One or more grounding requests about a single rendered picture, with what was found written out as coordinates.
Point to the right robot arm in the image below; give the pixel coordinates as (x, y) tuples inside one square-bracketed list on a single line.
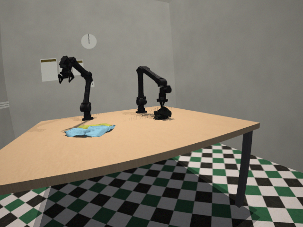
[(67, 63)]

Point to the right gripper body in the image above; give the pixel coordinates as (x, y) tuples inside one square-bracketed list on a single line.
[(65, 74)]

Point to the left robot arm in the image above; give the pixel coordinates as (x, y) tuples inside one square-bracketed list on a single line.
[(161, 82)]

